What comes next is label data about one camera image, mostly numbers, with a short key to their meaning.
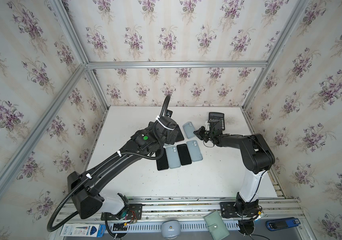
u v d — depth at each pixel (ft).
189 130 3.41
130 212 2.35
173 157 3.05
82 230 2.21
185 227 2.30
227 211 2.40
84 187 1.26
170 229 2.02
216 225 2.25
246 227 2.36
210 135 2.64
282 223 2.18
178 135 3.37
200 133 2.90
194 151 3.14
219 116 3.66
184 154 3.05
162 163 3.00
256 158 1.69
